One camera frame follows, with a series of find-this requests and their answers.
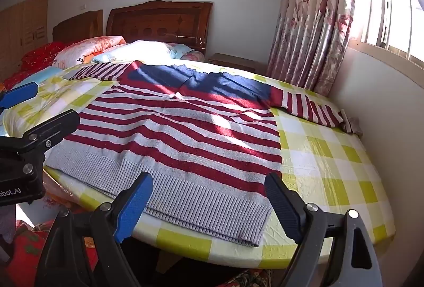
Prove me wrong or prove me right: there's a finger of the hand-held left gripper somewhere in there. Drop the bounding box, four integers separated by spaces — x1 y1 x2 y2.
23 109 81 155
0 82 38 110

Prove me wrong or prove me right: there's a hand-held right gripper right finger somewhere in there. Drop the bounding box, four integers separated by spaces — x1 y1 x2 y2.
264 173 383 287

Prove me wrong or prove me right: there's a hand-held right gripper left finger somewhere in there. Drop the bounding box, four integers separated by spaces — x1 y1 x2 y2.
35 171 153 287

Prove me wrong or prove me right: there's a red grey striped knit sweater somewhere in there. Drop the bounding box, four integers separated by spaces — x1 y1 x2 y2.
45 60 363 248

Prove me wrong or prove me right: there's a red floral blanket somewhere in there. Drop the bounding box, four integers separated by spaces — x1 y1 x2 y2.
3 41 72 90

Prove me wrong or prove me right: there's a cardboard sheet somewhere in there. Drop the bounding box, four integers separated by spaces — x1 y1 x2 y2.
0 0 50 82

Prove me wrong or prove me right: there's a red green patterned cloth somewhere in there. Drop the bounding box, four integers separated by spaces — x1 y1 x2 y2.
0 197 100 287

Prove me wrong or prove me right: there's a pink floral pillow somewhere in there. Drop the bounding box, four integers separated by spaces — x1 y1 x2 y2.
52 36 126 69

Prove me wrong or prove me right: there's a small wooden headboard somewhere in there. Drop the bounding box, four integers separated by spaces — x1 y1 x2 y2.
52 10 104 44

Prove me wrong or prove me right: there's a light blue pillow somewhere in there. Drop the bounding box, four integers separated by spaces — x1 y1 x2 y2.
91 40 194 64

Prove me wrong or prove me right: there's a large wooden headboard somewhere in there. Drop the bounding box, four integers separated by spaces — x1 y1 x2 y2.
106 0 213 57

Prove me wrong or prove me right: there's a wooden nightstand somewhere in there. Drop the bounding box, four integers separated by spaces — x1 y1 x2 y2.
208 53 267 74

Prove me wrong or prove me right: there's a pink floral curtain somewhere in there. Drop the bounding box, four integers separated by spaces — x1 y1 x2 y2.
267 0 358 97

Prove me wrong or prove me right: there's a window with bars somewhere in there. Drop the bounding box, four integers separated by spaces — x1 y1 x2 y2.
344 0 424 89

